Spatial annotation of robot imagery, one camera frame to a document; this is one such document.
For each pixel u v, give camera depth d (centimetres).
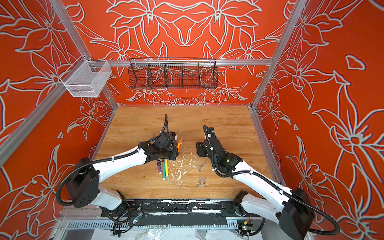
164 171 85
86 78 92
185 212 73
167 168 86
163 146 64
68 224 70
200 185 80
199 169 86
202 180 82
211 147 56
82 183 43
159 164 88
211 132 66
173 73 99
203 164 88
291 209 38
